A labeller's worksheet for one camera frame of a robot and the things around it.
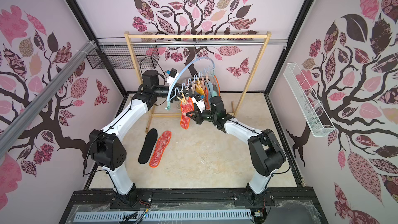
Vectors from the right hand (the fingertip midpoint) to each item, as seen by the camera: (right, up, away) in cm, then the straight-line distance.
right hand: (187, 115), depth 82 cm
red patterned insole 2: (0, +5, -5) cm, 7 cm away
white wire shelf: (+59, -1, -17) cm, 61 cm away
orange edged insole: (+17, +15, +17) cm, 28 cm away
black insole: (-25, -16, +13) cm, 32 cm away
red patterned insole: (-17, -18, +11) cm, 26 cm away
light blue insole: (+13, +15, +7) cm, 21 cm away
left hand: (+2, +11, -9) cm, 14 cm away
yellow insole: (+6, +13, -1) cm, 15 cm away
